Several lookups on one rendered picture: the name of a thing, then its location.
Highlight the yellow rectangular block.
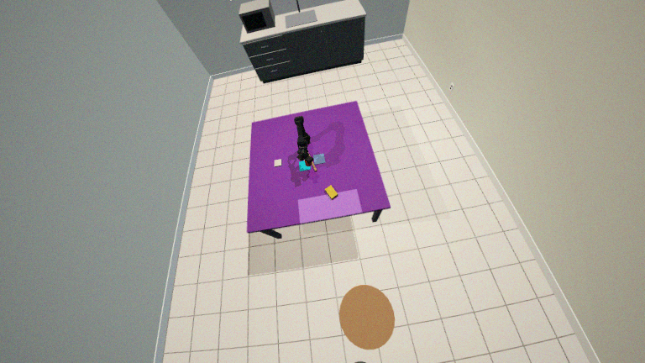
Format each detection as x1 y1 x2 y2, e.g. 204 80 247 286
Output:
325 186 338 199

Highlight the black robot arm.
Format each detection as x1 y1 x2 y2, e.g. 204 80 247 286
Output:
294 116 311 161

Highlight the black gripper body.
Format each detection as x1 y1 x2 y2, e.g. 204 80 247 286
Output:
297 150 314 163

